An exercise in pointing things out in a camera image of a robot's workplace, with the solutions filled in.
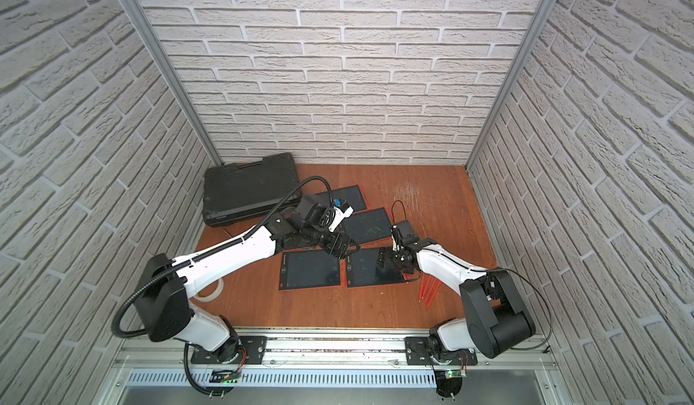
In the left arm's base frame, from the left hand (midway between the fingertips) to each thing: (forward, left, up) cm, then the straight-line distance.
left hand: (354, 240), depth 77 cm
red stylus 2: (-9, -24, -16) cm, 30 cm away
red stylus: (-8, -22, -16) cm, 28 cm away
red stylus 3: (-13, -24, -17) cm, 32 cm away
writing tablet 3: (-2, -3, -17) cm, 18 cm away
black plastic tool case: (+27, +47, -11) cm, 56 cm away
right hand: (0, -13, -16) cm, 20 cm away
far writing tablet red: (+31, 0, -18) cm, 36 cm away
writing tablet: (+15, -5, -16) cm, 23 cm away
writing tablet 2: (-1, +15, -18) cm, 24 cm away
